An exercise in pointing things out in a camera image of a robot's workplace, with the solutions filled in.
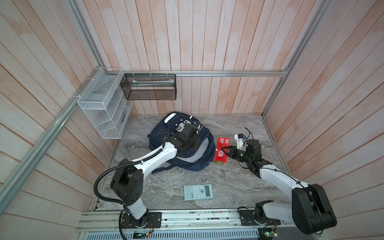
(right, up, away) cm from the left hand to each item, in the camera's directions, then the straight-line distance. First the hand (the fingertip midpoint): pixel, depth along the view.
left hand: (195, 141), depth 86 cm
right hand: (+16, -4, 0) cm, 16 cm away
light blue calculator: (+1, -28, -5) cm, 28 cm away
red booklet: (+14, -8, -2) cm, 16 cm away
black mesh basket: (-32, +38, +18) cm, 53 cm away
